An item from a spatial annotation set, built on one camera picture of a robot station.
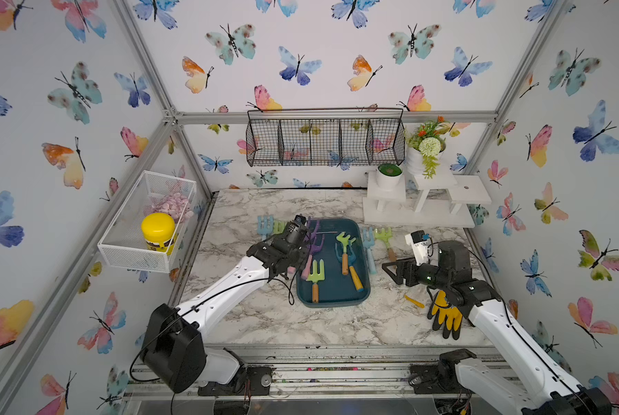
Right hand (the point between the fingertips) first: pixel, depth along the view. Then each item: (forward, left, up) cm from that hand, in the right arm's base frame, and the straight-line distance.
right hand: (394, 262), depth 77 cm
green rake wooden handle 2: (+18, +13, -16) cm, 27 cm away
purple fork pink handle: (+16, +25, -19) cm, 35 cm away
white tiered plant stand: (+46, -30, -20) cm, 58 cm away
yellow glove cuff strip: (-4, -10, -18) cm, 21 cm away
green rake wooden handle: (+24, -4, -20) cm, 31 cm away
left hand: (+5, +28, -3) cm, 29 cm away
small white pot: (+34, -1, +4) cm, 34 cm away
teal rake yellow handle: (+10, +11, -17) cm, 23 cm away
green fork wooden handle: (+3, +24, -18) cm, 30 cm away
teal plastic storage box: (+6, +17, -19) cm, 26 cm away
